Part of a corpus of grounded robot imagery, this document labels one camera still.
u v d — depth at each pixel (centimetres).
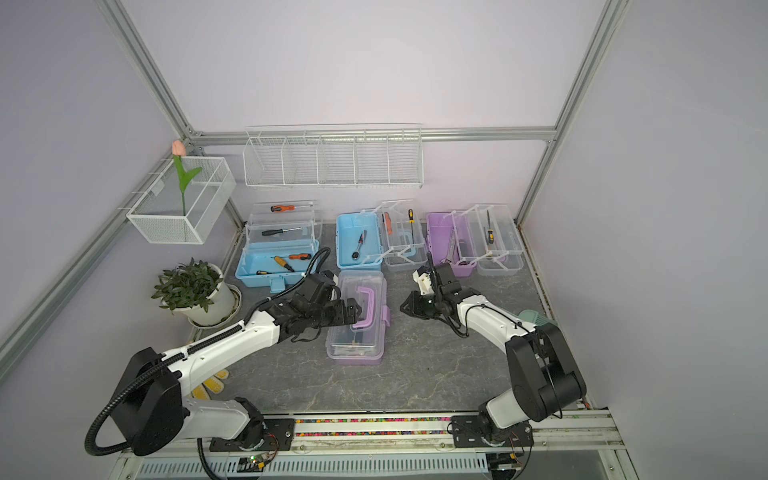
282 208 110
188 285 81
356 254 109
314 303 65
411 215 108
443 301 68
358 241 113
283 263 108
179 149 85
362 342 80
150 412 40
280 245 105
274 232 111
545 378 43
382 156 107
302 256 108
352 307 76
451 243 114
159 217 74
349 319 75
